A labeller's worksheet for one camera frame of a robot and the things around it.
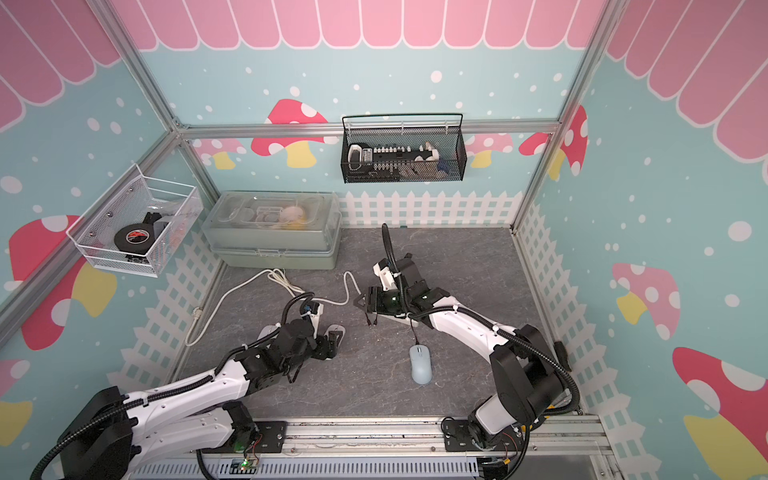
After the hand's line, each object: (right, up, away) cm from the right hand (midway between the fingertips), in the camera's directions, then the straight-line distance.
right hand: (361, 303), depth 81 cm
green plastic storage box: (-31, +22, +18) cm, 42 cm away
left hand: (-9, -10, +3) cm, 14 cm away
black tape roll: (-53, +17, -11) cm, 56 cm away
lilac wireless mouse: (-30, -10, +10) cm, 33 cm away
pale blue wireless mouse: (+17, -18, +3) cm, 24 cm away
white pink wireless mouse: (-9, -9, +10) cm, 16 cm away
